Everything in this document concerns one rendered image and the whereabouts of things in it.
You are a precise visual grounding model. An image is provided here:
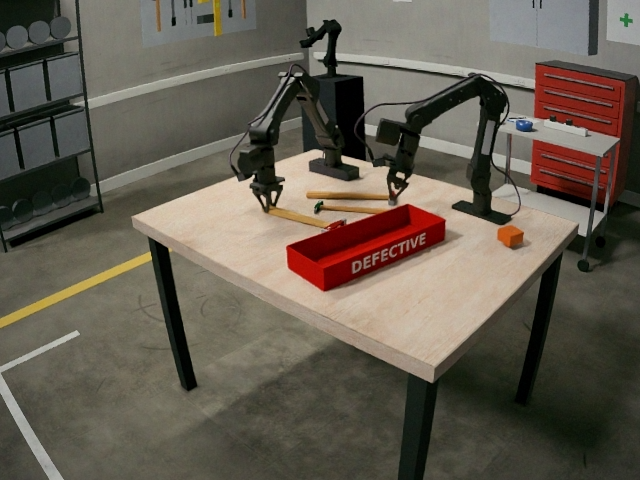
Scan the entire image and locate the orange cube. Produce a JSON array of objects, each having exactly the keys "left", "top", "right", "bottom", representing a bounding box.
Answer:
[{"left": 497, "top": 225, "right": 524, "bottom": 247}]

